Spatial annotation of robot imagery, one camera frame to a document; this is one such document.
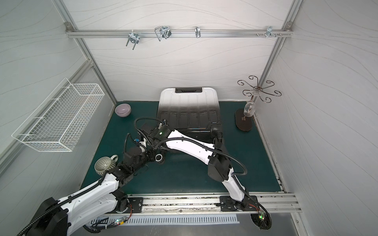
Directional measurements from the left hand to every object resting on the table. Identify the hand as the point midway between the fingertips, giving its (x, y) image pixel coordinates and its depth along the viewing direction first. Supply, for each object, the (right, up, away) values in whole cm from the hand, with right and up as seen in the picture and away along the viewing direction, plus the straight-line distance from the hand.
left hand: (158, 147), depth 82 cm
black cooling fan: (+55, -34, -11) cm, 65 cm away
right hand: (-1, +5, -3) cm, 5 cm away
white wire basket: (-44, +15, -14) cm, 49 cm away
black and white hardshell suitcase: (+19, +19, +2) cm, 27 cm away
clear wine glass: (+56, +23, +10) cm, 62 cm away
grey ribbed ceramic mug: (-33, -11, +4) cm, 35 cm away
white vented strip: (+7, -32, -12) cm, 35 cm away
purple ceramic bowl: (-34, +23, +29) cm, 50 cm away
